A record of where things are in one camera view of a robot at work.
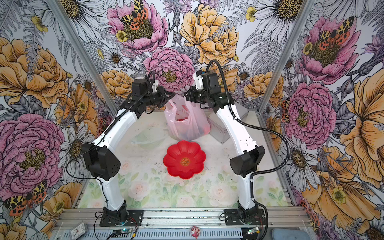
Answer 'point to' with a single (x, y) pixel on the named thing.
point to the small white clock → (78, 230)
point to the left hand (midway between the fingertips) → (175, 97)
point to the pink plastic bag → (185, 120)
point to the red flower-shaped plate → (184, 159)
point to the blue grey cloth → (279, 234)
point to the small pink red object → (195, 231)
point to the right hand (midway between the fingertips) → (184, 98)
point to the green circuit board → (255, 230)
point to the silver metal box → (218, 131)
